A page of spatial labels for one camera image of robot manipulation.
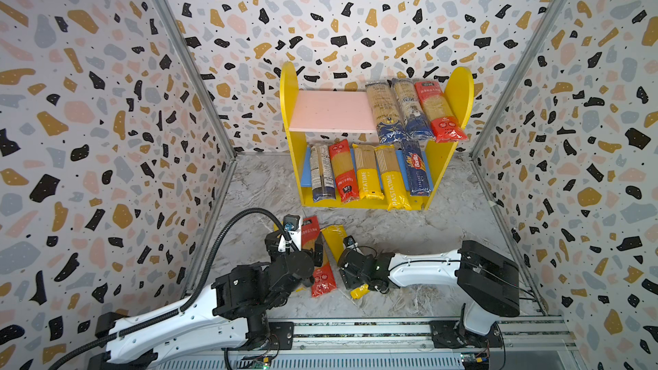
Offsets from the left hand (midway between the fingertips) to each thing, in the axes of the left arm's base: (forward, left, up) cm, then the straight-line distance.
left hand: (307, 232), depth 67 cm
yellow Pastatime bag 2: (+11, -6, -27) cm, 30 cm away
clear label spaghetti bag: (+28, -2, -10) cm, 30 cm away
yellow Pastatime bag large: (+27, -19, -10) cm, 35 cm away
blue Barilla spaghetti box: (+29, -37, -8) cm, 47 cm away
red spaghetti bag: (-6, -3, -23) cm, 24 cm away
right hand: (-1, -10, -25) cm, 27 cm away
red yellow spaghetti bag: (+30, -10, -10) cm, 33 cm away
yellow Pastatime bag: (+24, -27, -10) cm, 38 cm away
